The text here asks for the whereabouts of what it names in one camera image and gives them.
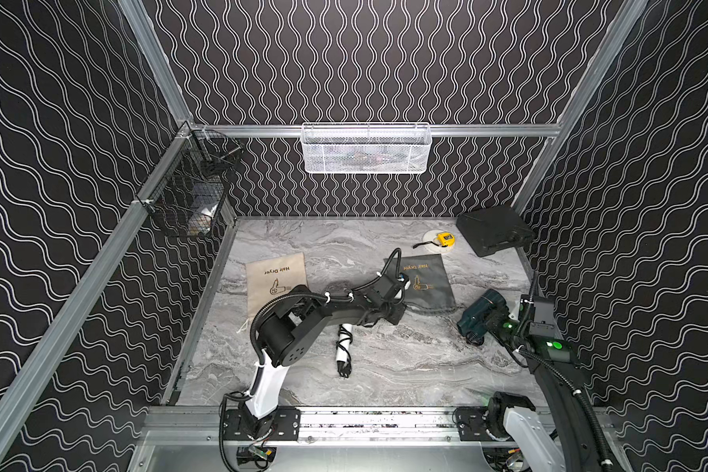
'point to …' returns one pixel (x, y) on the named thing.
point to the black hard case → (493, 230)
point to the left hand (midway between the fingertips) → (401, 304)
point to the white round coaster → (432, 236)
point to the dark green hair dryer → (473, 324)
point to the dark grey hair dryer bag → (430, 286)
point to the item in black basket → (200, 223)
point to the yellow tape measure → (445, 239)
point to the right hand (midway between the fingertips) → (487, 315)
